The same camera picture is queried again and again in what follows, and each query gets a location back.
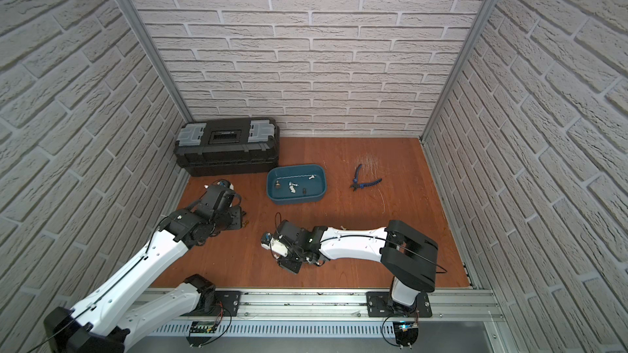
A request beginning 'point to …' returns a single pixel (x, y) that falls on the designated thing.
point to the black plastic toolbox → (214, 146)
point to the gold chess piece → (277, 185)
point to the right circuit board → (405, 332)
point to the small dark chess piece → (304, 190)
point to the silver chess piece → (292, 187)
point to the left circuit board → (201, 327)
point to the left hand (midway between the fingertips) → (241, 210)
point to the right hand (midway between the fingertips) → (287, 257)
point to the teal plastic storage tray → (311, 176)
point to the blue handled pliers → (356, 185)
